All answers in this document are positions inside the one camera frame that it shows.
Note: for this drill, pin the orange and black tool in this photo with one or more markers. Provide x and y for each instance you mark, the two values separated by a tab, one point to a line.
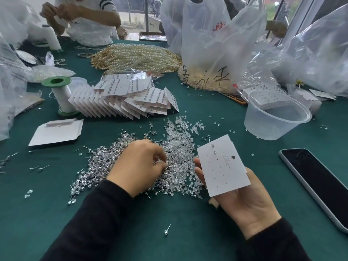
235	99

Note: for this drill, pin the green spool of white thread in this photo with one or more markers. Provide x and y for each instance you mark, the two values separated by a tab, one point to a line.
62	95

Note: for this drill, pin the white handwritten plastic bag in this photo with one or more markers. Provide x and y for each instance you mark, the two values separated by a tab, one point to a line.
212	51

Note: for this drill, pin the dark parked car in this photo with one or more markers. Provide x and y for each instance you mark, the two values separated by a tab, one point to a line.
138	2

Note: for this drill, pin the white-edged smartphone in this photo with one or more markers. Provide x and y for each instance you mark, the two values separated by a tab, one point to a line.
320	184

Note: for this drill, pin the large clear plastic bag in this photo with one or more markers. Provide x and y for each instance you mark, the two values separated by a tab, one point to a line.
11	92

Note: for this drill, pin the person's left hand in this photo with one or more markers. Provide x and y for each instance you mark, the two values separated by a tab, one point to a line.
136	168

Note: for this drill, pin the single ear stud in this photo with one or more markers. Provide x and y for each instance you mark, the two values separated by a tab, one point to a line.
166	231

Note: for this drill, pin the person's right forearm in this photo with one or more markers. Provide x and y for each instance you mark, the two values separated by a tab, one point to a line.
274	244

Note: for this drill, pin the clear plastic bowl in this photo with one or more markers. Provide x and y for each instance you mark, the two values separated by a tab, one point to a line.
274	122

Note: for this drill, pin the row of white cards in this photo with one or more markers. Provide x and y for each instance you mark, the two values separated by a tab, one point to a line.
119	97

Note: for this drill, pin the pile of silver stud earrings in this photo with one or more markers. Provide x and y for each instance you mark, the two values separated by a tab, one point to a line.
103	165

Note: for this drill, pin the small scatter of silver studs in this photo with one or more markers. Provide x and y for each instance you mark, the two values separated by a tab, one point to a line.
6	159

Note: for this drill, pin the stack of white cards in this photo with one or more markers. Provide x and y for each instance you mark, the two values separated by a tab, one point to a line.
54	133

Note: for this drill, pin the heap of clear plastic bags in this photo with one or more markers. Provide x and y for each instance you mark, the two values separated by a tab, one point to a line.
318	57

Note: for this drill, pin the white earring card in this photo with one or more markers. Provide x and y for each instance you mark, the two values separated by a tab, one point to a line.
223	168

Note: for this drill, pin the person's left forearm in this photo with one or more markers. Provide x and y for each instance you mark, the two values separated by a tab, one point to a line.
89	228

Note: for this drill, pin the clear plastic earring backs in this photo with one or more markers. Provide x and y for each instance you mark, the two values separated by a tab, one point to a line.
179	149

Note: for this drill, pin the white thread cone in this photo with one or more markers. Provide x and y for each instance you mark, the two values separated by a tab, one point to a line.
51	38

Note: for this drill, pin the person's right hand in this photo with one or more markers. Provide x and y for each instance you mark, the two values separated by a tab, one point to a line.
250	206

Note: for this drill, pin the pile of pearl strands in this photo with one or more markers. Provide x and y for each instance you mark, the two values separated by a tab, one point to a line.
136	58

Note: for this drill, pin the small bag of pearls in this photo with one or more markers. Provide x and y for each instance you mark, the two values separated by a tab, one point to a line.
51	73

